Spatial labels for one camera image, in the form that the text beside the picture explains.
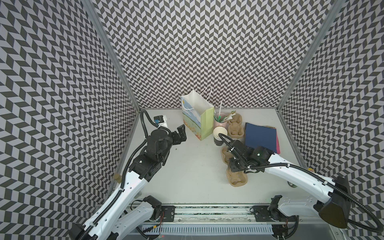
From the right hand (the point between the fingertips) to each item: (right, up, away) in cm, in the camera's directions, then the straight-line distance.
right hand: (234, 169), depth 76 cm
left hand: (-29, +22, -6) cm, 37 cm away
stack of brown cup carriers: (+7, +19, +26) cm, 33 cm away
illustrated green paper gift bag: (-18, +29, +6) cm, 35 cm away
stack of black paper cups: (-6, +13, +17) cm, 22 cm away
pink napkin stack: (+31, +11, +17) cm, 37 cm away
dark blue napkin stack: (+22, +15, +26) cm, 37 cm away
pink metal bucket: (-1, +23, +22) cm, 32 cm away
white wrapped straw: (-4, +33, +23) cm, 41 cm away
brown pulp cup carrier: (+2, -5, +1) cm, 6 cm away
